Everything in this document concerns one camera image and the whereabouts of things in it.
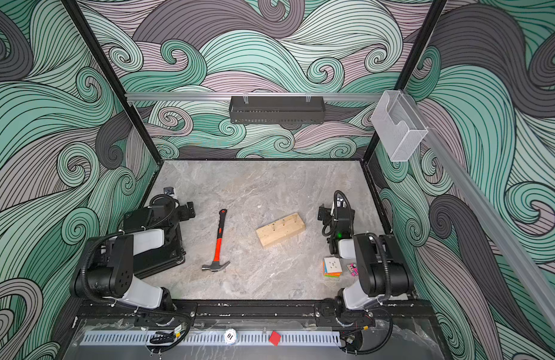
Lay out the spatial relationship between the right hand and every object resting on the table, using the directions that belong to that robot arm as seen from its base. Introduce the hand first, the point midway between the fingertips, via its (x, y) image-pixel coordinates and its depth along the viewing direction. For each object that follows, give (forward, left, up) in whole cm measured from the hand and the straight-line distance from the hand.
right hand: (333, 205), depth 93 cm
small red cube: (-45, +26, -6) cm, 52 cm away
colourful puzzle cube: (-25, +5, -2) cm, 26 cm away
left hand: (+2, +66, +1) cm, 66 cm away
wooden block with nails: (-10, +26, -4) cm, 28 cm away
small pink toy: (-25, -4, -5) cm, 25 cm away
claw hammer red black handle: (-22, +48, -6) cm, 53 cm away
